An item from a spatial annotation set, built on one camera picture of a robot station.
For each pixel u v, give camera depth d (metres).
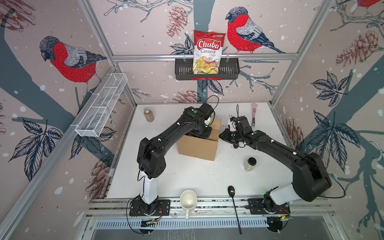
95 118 0.73
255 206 0.73
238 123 0.69
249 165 0.80
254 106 1.19
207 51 0.83
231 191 0.78
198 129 0.70
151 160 0.47
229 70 1.07
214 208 0.75
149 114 1.06
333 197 0.43
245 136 0.66
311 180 0.43
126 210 0.70
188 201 0.75
